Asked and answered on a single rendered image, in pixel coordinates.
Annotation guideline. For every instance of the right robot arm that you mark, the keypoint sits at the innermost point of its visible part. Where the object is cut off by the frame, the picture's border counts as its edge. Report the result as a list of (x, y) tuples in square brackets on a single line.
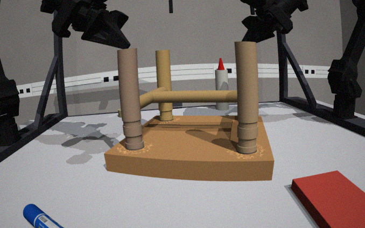
[(9, 95)]

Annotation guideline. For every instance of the red flat rectangular block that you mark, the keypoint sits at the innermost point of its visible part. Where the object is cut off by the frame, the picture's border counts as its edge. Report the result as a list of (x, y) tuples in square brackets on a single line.
[(331, 199)]

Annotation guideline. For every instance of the blue glue stick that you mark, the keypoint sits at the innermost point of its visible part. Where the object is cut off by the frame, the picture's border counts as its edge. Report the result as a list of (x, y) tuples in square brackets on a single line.
[(38, 219)]

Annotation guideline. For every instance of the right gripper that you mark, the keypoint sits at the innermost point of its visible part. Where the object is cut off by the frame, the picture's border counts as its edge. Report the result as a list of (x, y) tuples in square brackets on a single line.
[(98, 24)]

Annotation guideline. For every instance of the white glue bottle with red cap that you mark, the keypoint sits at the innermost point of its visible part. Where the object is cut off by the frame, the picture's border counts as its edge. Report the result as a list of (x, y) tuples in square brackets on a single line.
[(221, 83)]

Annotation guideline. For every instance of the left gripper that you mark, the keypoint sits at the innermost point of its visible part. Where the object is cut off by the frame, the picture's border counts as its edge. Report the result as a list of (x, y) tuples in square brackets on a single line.
[(262, 26)]

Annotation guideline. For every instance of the tan wooden stool seat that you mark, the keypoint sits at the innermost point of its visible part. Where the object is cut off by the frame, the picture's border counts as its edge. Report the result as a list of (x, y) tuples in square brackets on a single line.
[(200, 148)]

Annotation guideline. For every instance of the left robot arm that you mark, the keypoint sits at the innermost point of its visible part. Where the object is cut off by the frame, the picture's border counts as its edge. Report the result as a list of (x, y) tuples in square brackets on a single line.
[(343, 73)]

